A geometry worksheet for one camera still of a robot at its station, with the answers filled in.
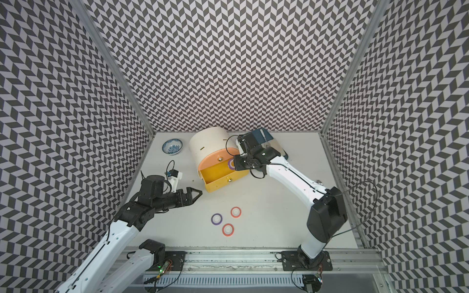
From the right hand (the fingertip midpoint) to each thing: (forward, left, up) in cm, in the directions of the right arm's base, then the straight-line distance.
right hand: (237, 166), depth 81 cm
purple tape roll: (-1, +3, +2) cm, 4 cm away
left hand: (-13, +18, -3) cm, 22 cm away
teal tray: (+36, -14, -18) cm, 43 cm away
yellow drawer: (0, +10, -9) cm, 14 cm away
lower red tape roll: (-23, +7, -18) cm, 30 cm away
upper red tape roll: (-14, +1, -19) cm, 24 cm away
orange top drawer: (+3, +9, +4) cm, 10 cm away
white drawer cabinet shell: (+11, +15, +5) cm, 19 cm away
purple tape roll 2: (-17, +10, -19) cm, 27 cm away
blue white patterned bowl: (+25, +41, -15) cm, 50 cm away
